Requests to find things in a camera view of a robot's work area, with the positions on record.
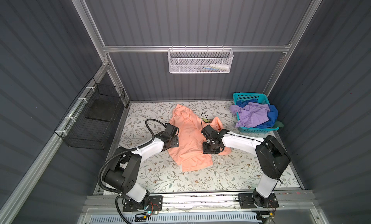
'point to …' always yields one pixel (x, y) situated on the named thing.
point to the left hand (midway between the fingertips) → (170, 141)
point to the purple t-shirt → (251, 115)
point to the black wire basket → (90, 123)
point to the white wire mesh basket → (200, 61)
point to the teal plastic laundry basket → (262, 98)
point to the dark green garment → (278, 124)
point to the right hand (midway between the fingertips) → (206, 152)
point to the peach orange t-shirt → (189, 154)
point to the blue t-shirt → (272, 114)
